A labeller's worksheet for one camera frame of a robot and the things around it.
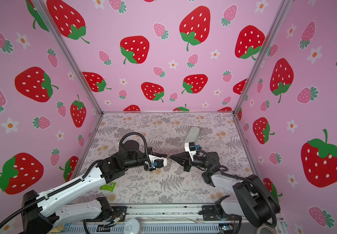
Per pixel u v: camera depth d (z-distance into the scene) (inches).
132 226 26.0
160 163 21.3
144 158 23.4
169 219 28.8
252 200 16.9
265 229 27.3
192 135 40.8
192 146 24.5
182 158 26.4
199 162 26.5
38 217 15.1
